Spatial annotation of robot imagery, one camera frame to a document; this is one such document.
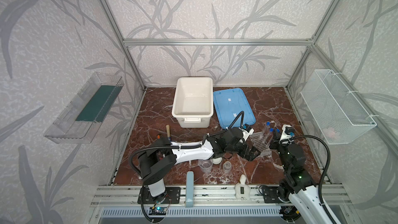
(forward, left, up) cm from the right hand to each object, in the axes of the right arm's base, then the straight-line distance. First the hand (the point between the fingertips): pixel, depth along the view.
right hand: (276, 125), depth 80 cm
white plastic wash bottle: (-27, +19, -12) cm, 36 cm away
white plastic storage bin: (+27, +47, -16) cm, 56 cm away
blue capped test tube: (+10, -3, -17) cm, 20 cm away
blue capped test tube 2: (-1, 0, -11) cm, 12 cm away
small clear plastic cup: (-18, +26, -9) cm, 33 cm away
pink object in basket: (-6, -23, +4) cm, 24 cm away
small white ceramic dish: (-13, +31, -14) cm, 36 cm away
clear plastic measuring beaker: (-15, +37, -16) cm, 43 cm away
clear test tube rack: (-2, +3, -16) cm, 17 cm away
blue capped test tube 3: (-7, +2, +4) cm, 9 cm away
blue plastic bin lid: (+28, +21, -17) cm, 39 cm away
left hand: (-10, +12, -2) cm, 16 cm away
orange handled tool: (+1, +65, -14) cm, 67 cm away
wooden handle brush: (+5, +60, -15) cm, 62 cm away
